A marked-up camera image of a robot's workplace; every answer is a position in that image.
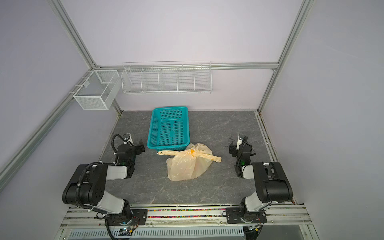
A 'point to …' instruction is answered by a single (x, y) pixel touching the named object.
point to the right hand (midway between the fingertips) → (241, 144)
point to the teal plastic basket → (169, 129)
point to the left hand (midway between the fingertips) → (134, 142)
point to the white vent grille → (217, 231)
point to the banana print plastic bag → (195, 160)
